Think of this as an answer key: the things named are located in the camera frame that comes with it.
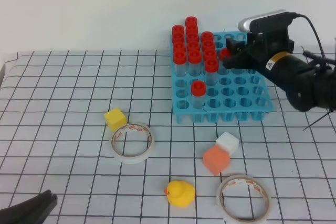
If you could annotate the front red-capped tube in rack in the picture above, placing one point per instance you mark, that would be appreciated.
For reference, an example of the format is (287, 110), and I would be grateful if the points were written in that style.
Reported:
(198, 91)

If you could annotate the yellow foam cube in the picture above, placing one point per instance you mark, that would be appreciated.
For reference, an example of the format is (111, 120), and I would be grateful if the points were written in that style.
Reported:
(115, 119)

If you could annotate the right white tape roll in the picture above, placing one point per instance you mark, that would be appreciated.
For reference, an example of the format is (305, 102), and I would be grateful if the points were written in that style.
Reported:
(243, 199)

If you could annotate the red-capped test tube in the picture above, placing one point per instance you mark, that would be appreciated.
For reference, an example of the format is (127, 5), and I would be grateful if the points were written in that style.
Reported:
(223, 54)

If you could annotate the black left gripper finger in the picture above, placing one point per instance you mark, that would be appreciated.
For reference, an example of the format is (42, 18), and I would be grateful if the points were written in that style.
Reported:
(23, 208)
(37, 215)

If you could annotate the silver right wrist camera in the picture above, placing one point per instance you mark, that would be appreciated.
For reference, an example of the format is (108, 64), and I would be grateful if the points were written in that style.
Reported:
(267, 22)

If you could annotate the blue test tube rack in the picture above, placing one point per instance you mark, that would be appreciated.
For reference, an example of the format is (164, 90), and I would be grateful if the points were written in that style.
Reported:
(240, 94)

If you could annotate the white tape roll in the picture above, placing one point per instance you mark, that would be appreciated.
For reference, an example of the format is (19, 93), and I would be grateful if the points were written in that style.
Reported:
(132, 143)
(243, 199)

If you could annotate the red-capped tube column three back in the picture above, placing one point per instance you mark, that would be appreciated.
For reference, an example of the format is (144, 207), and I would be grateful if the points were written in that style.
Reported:
(207, 36)

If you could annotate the yellow rubber duck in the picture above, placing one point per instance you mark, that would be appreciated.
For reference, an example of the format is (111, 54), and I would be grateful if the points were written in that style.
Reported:
(180, 193)

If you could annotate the red-capped tube column one back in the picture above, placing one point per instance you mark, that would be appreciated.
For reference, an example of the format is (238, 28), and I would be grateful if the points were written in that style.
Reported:
(178, 29)

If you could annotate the orange foam cube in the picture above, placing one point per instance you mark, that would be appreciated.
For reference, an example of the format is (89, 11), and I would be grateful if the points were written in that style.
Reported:
(216, 160)

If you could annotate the red-capped tube column three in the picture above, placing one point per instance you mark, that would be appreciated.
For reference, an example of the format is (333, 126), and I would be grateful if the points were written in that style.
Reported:
(211, 69)
(207, 36)

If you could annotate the left white tape roll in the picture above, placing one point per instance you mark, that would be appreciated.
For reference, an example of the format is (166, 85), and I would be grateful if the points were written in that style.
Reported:
(132, 143)

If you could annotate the red-capped tube column two front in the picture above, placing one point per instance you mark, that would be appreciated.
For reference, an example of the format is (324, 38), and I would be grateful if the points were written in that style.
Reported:
(194, 62)

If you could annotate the red-capped tube column three front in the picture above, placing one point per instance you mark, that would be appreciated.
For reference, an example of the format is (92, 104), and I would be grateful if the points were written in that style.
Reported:
(211, 69)

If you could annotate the white foam cube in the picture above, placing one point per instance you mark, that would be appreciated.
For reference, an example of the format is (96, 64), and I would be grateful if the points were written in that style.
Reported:
(228, 143)

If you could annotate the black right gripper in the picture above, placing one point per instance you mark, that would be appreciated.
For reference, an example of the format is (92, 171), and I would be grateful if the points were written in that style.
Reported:
(263, 47)

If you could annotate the red-capped tube back top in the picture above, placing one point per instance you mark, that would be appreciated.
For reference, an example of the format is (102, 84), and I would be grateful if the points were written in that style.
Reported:
(191, 21)

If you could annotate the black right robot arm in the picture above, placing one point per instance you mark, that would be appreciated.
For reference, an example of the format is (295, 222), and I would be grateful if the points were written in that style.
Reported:
(306, 85)

